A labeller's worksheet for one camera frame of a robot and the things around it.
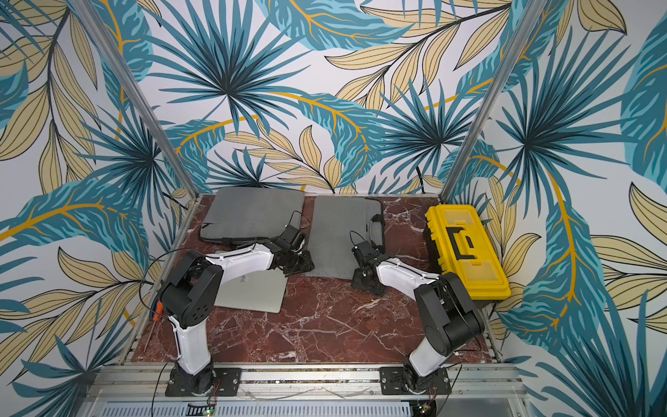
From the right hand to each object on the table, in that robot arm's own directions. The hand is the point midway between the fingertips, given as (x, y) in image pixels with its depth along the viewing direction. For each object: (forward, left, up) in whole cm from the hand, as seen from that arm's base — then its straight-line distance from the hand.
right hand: (363, 285), depth 93 cm
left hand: (+6, +18, +3) cm, 19 cm away
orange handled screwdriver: (-10, +68, +2) cm, 69 cm away
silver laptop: (-2, +36, +3) cm, 36 cm away
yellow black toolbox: (+5, -32, +16) cm, 36 cm away
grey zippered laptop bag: (+32, +45, +3) cm, 55 cm away
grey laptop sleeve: (+14, +12, +4) cm, 19 cm away
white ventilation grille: (-35, +16, 0) cm, 39 cm away
